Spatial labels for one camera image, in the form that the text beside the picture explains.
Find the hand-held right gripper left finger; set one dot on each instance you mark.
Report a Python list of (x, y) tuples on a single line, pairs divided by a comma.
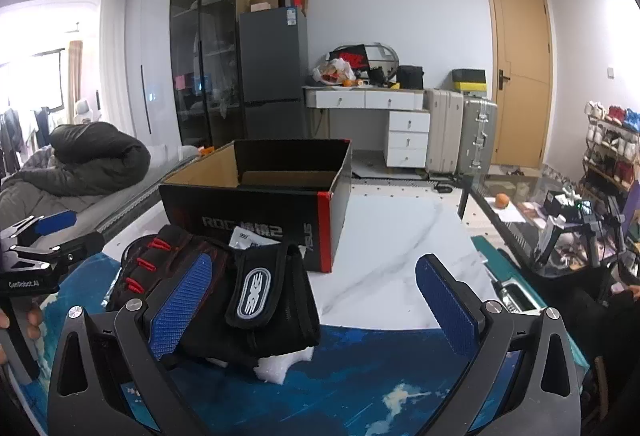
[(177, 301)]

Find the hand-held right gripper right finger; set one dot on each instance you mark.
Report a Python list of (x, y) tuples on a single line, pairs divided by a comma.
[(447, 306)]

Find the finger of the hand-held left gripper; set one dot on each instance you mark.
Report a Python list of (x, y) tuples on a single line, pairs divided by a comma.
[(80, 243), (52, 222)]

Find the green and white sachet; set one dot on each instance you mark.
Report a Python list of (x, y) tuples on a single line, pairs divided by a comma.
[(245, 238)]

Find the black cardboard box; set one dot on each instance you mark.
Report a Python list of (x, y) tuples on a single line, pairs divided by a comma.
[(200, 211)]

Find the black glove with red tabs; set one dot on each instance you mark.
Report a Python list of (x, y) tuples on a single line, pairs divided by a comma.
[(285, 316)]

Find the person's left hand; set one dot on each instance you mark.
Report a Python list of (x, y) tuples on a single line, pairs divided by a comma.
[(35, 318)]

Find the grey padded coat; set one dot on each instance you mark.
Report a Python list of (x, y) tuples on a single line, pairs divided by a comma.
[(30, 201)]

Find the black puffer jacket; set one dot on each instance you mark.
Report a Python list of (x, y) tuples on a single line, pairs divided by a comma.
[(100, 155)]

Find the grey bed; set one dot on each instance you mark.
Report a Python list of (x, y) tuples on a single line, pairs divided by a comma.
[(150, 186)]

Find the hanging clothes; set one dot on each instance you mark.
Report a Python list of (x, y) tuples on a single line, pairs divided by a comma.
[(15, 130)]

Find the glass table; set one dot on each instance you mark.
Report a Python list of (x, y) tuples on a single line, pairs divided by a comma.
[(480, 196)]

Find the white foam sheet with holes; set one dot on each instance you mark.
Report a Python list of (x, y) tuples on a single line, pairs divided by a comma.
[(275, 368)]

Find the blue printed mat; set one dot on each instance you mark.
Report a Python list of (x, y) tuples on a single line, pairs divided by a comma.
[(350, 391)]

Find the brown curtain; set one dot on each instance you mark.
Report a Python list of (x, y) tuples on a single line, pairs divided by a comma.
[(75, 70)]

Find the small orange and black item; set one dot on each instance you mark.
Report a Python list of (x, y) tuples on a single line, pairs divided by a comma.
[(205, 149)]

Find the silver suitcase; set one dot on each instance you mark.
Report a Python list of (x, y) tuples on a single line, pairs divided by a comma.
[(477, 135)]

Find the beige suitcase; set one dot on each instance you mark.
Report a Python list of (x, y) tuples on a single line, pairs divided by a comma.
[(442, 130)]

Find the white wardrobe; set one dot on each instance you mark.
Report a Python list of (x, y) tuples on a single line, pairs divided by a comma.
[(155, 40)]

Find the white desk with drawers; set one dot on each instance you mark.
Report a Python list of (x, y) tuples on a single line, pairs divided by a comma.
[(390, 100)]

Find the shoe rack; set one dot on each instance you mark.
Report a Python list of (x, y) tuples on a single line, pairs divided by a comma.
[(610, 150)]

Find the black and yellow box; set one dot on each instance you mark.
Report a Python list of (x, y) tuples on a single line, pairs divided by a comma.
[(469, 78)]

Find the dark glass cabinet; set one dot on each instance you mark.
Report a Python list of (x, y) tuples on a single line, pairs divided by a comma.
[(200, 40)]

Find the grey refrigerator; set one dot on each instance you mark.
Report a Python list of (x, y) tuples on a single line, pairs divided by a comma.
[(272, 65)]

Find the clear plastic cover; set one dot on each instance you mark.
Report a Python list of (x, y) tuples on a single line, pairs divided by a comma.
[(382, 53)]

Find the white plastic bag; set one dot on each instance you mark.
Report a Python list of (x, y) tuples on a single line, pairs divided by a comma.
[(337, 68)]

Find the red and black bag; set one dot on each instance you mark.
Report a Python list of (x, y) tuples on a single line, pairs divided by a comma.
[(350, 58)]

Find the wooden door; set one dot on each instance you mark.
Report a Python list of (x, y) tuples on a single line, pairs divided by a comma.
[(520, 40)]

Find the open brown cardboard box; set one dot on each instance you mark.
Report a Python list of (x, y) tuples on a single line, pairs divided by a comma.
[(260, 5)]

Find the black camera rig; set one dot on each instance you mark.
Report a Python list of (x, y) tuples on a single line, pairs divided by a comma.
[(575, 216)]

